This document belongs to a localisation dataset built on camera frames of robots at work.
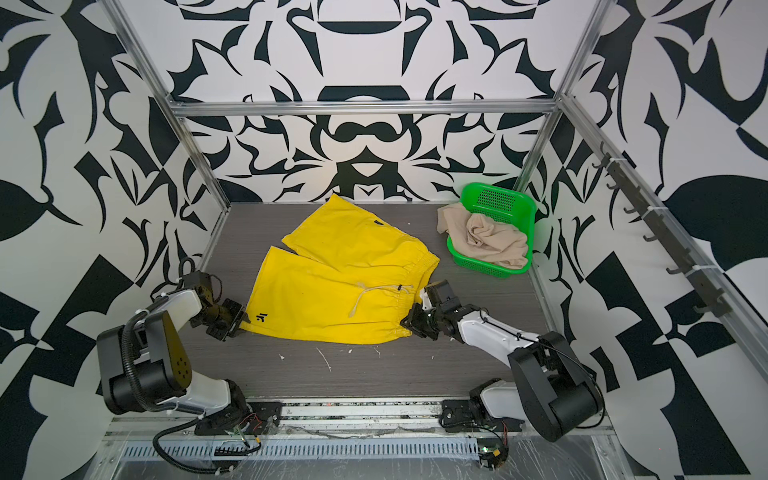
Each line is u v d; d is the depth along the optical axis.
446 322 0.67
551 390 0.42
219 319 0.75
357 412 0.76
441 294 0.71
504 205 1.21
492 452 0.71
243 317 0.81
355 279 0.99
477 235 0.99
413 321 0.77
